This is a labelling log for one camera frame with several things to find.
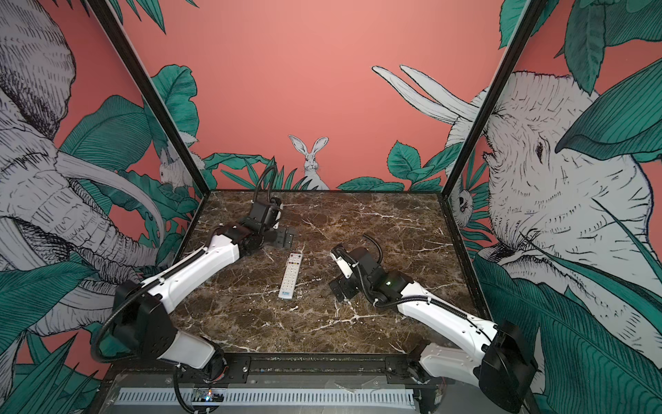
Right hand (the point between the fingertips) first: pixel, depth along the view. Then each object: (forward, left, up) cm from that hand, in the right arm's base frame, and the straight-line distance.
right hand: (338, 272), depth 79 cm
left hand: (+14, +20, +4) cm, 25 cm away
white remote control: (+5, +18, -13) cm, 22 cm away
